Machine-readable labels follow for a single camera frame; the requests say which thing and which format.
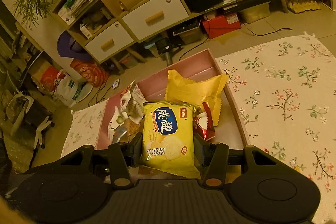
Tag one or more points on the red storage box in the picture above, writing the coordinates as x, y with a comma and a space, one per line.
220, 25

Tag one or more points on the white plastic shopping bag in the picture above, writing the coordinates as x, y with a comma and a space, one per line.
67, 90

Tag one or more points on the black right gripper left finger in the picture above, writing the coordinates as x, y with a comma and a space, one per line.
121, 156

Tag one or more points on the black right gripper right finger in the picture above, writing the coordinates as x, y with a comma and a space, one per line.
213, 160

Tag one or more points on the purple hat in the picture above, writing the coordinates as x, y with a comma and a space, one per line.
68, 47

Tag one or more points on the large yellow snack bag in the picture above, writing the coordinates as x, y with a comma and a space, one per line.
179, 89

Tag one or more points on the yellow egg tray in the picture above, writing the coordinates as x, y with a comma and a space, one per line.
298, 8

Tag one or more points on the white red nut snack bag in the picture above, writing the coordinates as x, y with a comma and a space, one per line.
126, 121

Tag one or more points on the clear plastic storage bin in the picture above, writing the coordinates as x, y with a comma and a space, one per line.
255, 13

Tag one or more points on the red snack packet in box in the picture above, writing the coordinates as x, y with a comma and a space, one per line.
203, 124

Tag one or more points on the yellow cracker snack bag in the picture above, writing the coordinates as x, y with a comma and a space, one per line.
168, 138

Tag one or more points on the pink and silver cardboard box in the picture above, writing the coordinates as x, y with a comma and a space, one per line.
154, 88

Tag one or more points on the red orange gift bag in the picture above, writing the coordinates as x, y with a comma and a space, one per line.
93, 73

